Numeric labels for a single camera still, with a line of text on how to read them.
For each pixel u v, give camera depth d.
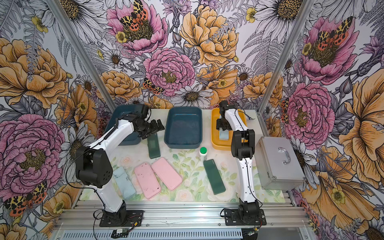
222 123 0.95
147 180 0.85
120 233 0.73
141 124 0.70
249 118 1.14
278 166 0.76
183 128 1.21
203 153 0.88
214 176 0.87
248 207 0.65
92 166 0.48
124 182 0.85
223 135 1.01
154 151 0.98
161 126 0.83
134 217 0.74
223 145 0.97
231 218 0.73
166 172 0.89
